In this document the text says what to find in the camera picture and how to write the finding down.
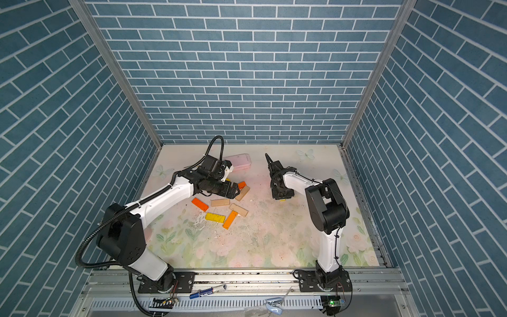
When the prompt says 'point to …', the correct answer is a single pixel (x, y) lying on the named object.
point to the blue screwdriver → (201, 292)
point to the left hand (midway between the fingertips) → (236, 190)
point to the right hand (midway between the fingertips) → (282, 196)
